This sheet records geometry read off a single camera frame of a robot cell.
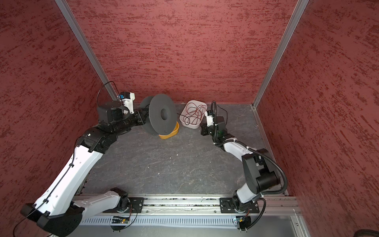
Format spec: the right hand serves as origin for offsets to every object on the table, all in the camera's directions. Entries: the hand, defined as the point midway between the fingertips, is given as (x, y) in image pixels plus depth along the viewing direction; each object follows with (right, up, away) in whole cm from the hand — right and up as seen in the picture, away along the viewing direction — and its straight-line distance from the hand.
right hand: (199, 126), depth 91 cm
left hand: (-24, +7, -23) cm, 35 cm away
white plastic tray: (-11, +10, +19) cm, 24 cm away
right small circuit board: (+22, -49, -17) cm, 56 cm away
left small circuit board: (-41, -48, -18) cm, 66 cm away
